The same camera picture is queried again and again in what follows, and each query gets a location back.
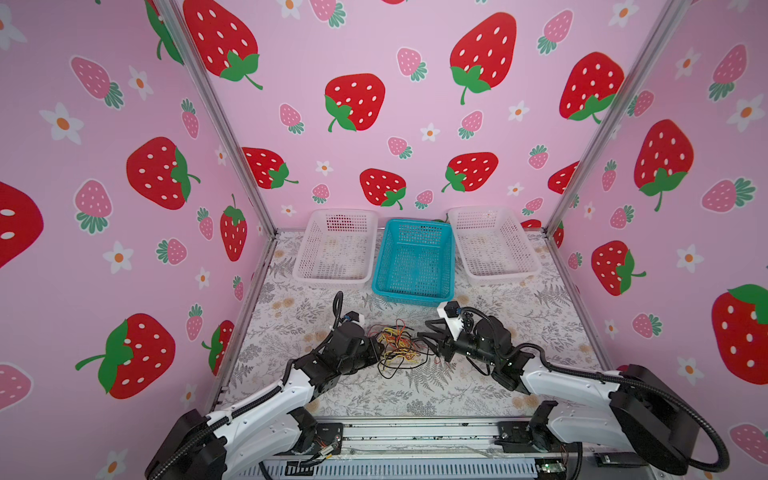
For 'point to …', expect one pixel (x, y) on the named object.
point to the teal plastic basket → (415, 262)
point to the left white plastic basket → (337, 247)
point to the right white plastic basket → (491, 247)
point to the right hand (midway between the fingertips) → (422, 329)
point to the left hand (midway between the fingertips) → (387, 346)
